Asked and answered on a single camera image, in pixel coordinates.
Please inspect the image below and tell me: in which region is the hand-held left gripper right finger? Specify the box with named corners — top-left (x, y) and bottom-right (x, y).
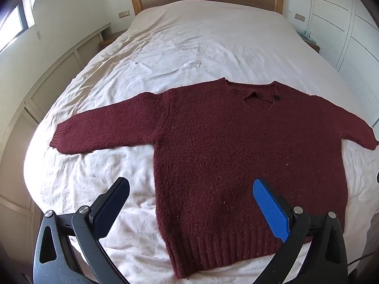
top-left (252, 179), bottom-right (348, 284)

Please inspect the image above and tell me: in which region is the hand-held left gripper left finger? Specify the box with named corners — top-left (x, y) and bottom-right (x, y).
top-left (33, 177), bottom-right (131, 284)

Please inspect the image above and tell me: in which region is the maroon knit sweater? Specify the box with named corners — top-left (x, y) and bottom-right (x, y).
top-left (50, 77), bottom-right (379, 279)

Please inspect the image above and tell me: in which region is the wooden nightstand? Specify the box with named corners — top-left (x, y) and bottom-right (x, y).
top-left (298, 32), bottom-right (322, 54)
top-left (99, 31), bottom-right (125, 51)

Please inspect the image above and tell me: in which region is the bed with white sheet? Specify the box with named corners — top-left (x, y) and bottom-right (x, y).
top-left (24, 0), bottom-right (379, 284)

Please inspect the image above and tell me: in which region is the white wardrobe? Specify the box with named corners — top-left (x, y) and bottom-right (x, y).
top-left (308, 0), bottom-right (379, 125)

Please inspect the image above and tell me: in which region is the window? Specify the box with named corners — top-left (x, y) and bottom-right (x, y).
top-left (0, 0), bottom-right (45, 54)

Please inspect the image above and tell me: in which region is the black cable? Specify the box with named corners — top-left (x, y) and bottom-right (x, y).
top-left (348, 254), bottom-right (379, 268)

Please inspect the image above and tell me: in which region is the low beige wall cabinet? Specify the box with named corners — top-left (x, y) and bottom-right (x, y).
top-left (0, 24), bottom-right (111, 213)

